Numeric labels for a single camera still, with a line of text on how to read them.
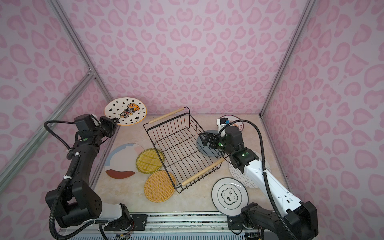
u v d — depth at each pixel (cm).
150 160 95
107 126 71
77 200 41
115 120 79
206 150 96
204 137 65
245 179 86
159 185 84
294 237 35
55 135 59
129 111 86
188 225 73
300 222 38
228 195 82
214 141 66
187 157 95
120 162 94
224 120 66
